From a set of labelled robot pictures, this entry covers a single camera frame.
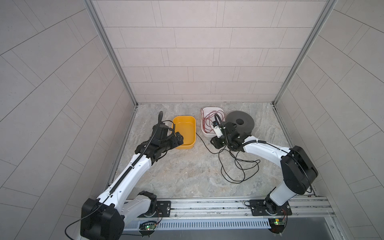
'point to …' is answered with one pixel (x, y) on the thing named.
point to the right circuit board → (277, 225)
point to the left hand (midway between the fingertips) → (181, 137)
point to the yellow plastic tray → (186, 126)
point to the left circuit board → (148, 225)
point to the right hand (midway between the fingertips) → (212, 140)
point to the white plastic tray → (206, 110)
